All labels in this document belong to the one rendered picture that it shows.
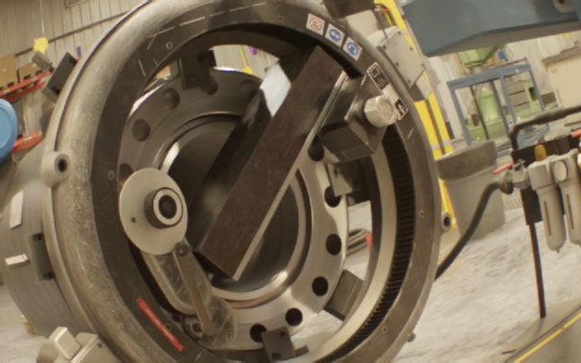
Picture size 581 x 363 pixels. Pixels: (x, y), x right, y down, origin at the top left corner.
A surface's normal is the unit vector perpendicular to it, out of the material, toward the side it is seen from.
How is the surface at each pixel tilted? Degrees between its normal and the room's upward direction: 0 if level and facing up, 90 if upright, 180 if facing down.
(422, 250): 90
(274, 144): 90
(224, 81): 90
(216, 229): 90
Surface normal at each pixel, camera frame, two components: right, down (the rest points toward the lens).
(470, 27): -0.92, 0.31
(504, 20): 0.25, -0.05
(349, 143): -0.41, 0.77
